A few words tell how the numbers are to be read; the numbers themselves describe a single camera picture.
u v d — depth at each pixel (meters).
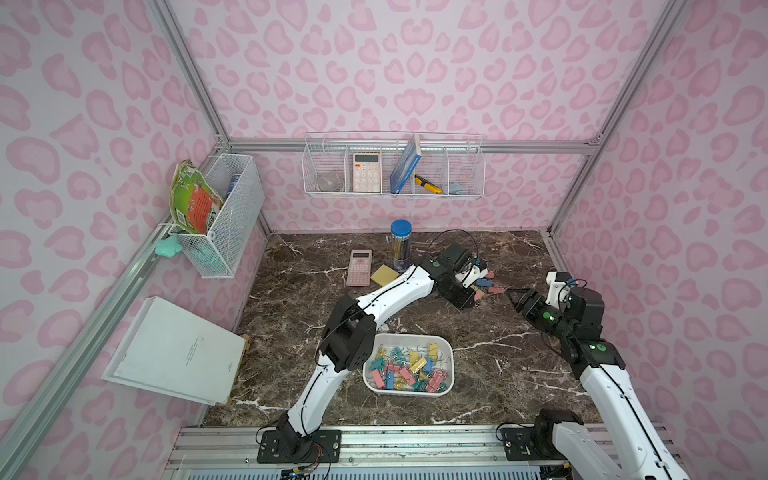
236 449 0.75
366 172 0.95
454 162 1.00
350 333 0.54
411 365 0.83
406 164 0.88
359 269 1.07
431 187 0.98
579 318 0.58
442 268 0.67
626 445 0.42
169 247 0.63
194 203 0.73
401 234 0.95
